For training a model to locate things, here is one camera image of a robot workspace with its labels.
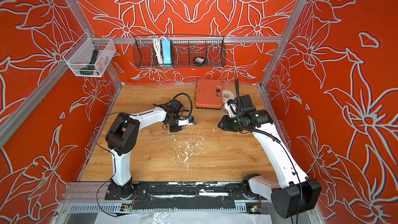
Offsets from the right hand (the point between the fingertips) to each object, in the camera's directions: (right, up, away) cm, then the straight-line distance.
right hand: (217, 125), depth 73 cm
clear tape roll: (+8, +5, +28) cm, 29 cm away
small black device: (-9, +37, +23) cm, 44 cm away
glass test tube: (-15, -3, +17) cm, 23 cm away
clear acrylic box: (-76, +38, +19) cm, 87 cm away
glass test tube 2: (-31, -11, +19) cm, 38 cm away
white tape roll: (+12, +15, +38) cm, 43 cm away
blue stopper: (-11, -2, +19) cm, 23 cm away
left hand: (-21, -4, +24) cm, 32 cm away
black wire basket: (-18, +45, +24) cm, 54 cm away
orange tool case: (-2, +16, +35) cm, 39 cm away
